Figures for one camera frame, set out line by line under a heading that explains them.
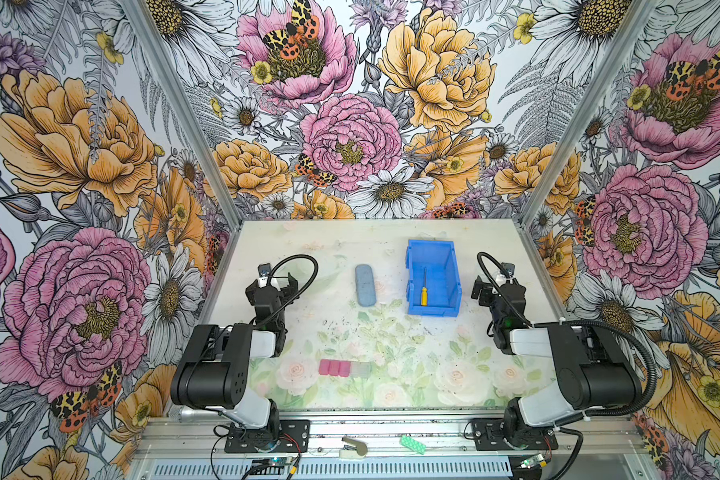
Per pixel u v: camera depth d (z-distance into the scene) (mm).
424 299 989
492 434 737
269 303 711
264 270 791
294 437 739
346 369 852
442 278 1052
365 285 1004
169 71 813
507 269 794
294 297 887
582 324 528
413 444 716
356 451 710
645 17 718
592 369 461
